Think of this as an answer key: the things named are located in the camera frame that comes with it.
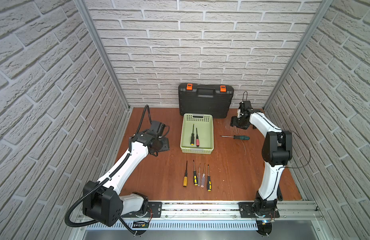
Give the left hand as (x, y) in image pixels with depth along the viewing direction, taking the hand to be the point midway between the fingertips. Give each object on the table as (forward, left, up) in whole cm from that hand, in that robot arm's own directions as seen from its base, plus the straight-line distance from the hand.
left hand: (164, 144), depth 81 cm
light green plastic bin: (+24, -27, -13) cm, 38 cm away
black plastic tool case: (+31, -26, +6) cm, 41 cm away
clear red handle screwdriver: (-15, -22, -14) cm, 30 cm away
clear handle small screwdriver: (-14, -19, -14) cm, 28 cm away
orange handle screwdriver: (-15, -11, -14) cm, 23 cm away
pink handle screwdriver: (+10, -20, -14) cm, 27 cm away
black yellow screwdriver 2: (-19, -24, -13) cm, 34 cm away
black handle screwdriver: (+13, -17, -13) cm, 25 cm away
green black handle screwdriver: (+11, -48, -12) cm, 51 cm away
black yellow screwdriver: (-16, -17, -12) cm, 27 cm away
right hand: (+19, -47, -6) cm, 51 cm away
